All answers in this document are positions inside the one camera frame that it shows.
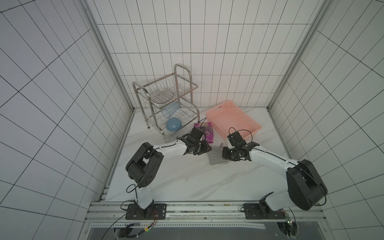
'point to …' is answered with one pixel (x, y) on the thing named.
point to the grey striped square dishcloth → (215, 155)
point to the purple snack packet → (207, 127)
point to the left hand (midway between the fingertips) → (207, 151)
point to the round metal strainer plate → (161, 95)
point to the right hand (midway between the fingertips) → (217, 155)
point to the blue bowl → (174, 124)
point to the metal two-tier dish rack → (167, 104)
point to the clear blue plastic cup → (169, 110)
